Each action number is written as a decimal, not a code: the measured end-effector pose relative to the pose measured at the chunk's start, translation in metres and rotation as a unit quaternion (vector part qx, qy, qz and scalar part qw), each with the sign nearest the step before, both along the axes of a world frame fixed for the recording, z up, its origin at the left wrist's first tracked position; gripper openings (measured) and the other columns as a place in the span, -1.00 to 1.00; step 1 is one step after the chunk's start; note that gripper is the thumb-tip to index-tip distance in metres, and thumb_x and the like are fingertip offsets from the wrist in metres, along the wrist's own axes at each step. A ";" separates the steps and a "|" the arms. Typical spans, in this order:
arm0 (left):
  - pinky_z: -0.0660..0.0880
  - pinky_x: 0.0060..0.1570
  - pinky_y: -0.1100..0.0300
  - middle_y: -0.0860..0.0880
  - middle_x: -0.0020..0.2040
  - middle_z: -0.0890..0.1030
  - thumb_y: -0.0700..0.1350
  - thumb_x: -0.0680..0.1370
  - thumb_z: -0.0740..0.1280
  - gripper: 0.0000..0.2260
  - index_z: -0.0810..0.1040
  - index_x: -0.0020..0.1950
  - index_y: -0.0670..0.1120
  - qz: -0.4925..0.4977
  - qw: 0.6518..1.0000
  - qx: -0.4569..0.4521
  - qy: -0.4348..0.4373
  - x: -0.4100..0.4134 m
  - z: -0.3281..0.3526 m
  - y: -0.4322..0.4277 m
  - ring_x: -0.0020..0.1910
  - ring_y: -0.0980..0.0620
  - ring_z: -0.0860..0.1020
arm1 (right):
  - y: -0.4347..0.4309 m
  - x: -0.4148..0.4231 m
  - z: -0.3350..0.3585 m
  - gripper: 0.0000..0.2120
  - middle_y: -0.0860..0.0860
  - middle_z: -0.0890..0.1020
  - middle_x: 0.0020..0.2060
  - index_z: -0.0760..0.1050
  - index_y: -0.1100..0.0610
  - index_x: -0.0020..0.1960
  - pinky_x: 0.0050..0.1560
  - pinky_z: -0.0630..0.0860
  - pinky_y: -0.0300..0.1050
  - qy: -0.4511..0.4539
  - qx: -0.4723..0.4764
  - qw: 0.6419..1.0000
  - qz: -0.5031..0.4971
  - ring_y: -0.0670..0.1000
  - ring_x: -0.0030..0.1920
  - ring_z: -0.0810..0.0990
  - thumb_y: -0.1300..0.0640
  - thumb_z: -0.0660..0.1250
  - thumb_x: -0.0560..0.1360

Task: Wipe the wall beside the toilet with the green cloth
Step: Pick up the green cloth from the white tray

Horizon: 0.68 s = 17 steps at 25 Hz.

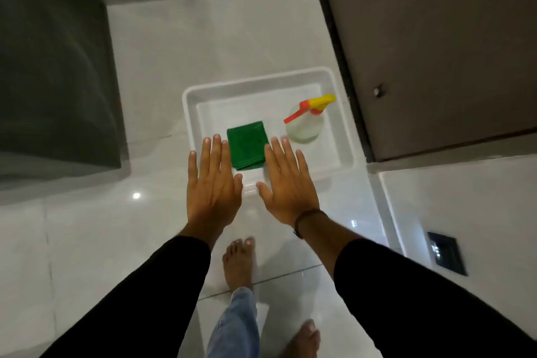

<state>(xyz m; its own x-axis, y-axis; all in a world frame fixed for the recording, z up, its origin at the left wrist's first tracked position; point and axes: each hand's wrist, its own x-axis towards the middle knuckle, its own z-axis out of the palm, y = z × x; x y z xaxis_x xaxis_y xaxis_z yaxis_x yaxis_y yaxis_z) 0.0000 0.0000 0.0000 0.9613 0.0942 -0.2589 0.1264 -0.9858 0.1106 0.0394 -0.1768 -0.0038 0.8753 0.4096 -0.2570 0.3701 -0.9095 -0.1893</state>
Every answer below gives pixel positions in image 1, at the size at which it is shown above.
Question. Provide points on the green folded cloth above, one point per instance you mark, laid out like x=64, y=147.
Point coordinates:
x=247, y=144

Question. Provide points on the white plastic tray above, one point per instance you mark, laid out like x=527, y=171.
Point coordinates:
x=268, y=102

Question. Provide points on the black wall switch plate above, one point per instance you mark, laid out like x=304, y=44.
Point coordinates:
x=447, y=253

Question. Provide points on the person's right hand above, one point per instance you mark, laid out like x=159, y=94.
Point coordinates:
x=290, y=194

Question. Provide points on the person's foot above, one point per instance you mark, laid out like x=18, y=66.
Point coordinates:
x=239, y=263
x=303, y=341

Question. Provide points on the person's left little finger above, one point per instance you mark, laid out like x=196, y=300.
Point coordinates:
x=192, y=167

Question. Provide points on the black wrist band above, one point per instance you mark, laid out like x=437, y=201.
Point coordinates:
x=305, y=219

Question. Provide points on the person's right little finger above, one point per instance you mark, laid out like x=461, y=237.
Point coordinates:
x=303, y=164

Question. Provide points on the person's right foot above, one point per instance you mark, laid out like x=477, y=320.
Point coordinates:
x=303, y=341

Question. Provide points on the person's left forearm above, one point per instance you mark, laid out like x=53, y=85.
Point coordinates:
x=138, y=303

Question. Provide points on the brown wooden door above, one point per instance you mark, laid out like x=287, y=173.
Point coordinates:
x=432, y=47

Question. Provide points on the clear spray bottle yellow nozzle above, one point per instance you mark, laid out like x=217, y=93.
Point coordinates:
x=305, y=123

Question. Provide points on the round metal door knob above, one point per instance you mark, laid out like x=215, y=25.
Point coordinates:
x=379, y=91

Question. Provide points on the blue jeans leg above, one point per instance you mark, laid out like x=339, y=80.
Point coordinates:
x=235, y=326

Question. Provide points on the person's left foot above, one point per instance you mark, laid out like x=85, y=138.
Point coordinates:
x=239, y=263

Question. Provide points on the person's left thumb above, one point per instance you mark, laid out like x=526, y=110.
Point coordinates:
x=238, y=185

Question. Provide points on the person's left middle finger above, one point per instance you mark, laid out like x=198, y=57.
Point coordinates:
x=215, y=155

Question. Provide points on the person's right forearm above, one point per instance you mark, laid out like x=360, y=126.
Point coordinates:
x=402, y=299

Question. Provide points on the person's left hand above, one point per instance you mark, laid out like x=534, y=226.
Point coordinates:
x=213, y=199

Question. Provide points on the person's right thumb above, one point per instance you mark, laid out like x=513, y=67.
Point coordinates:
x=265, y=195

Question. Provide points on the person's right middle finger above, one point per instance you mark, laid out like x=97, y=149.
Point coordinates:
x=280, y=156

